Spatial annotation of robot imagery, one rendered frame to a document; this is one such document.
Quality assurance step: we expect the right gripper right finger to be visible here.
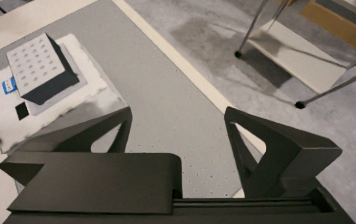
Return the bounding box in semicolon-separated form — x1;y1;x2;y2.
224;106;342;198

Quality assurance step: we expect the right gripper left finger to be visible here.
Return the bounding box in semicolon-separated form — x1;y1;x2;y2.
16;106;133;153

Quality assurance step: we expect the grey perforated base plate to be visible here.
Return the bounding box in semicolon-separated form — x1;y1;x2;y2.
0;0;242;198

